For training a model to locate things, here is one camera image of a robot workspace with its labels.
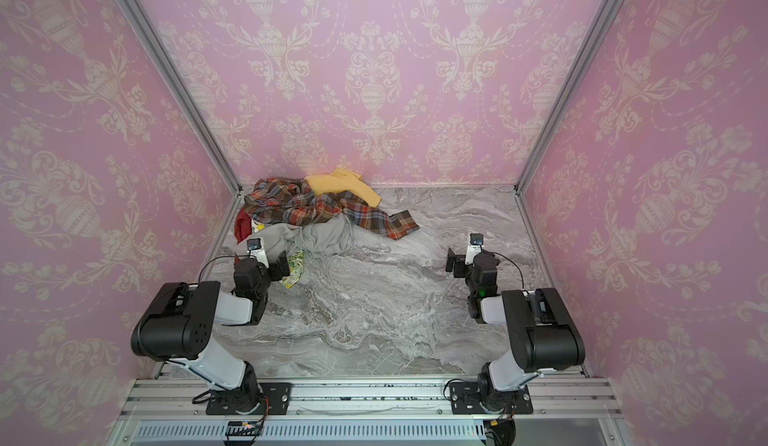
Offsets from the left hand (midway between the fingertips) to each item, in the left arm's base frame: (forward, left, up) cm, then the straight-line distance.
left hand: (271, 253), depth 95 cm
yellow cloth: (+34, -20, 0) cm, 40 cm away
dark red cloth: (+10, +12, +1) cm, 15 cm away
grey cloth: (+8, -17, 0) cm, 19 cm away
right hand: (+2, -62, +3) cm, 63 cm away
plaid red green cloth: (+18, -5, +4) cm, 20 cm away
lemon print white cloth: (-1, -7, -5) cm, 9 cm away
